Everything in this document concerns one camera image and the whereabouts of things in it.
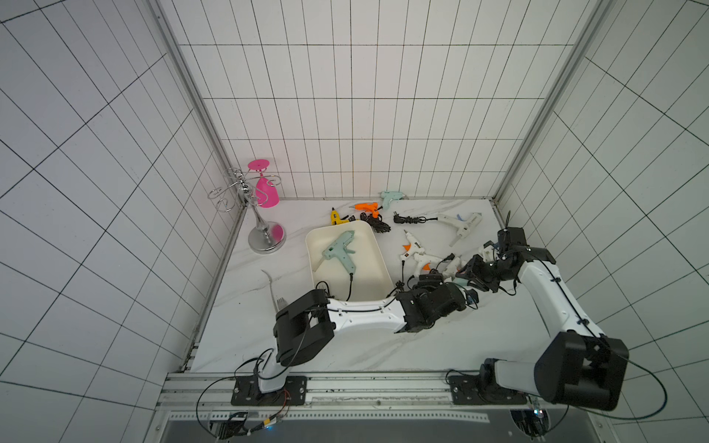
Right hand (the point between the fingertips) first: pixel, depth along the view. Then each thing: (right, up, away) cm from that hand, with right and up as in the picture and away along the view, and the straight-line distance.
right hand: (451, 273), depth 82 cm
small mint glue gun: (-15, +27, +39) cm, 50 cm away
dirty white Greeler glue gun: (+14, +15, +27) cm, 34 cm away
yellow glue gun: (-38, +17, +28) cm, 50 cm away
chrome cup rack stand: (-64, +10, +24) cm, 69 cm away
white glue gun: (+3, -1, +13) cm, 14 cm away
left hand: (-7, -3, -2) cm, 8 cm away
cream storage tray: (-24, -4, +12) cm, 27 cm away
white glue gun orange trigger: (-8, +5, +20) cm, 23 cm away
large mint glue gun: (-36, +6, +17) cm, 40 cm away
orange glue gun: (-22, +17, +28) cm, 39 cm away
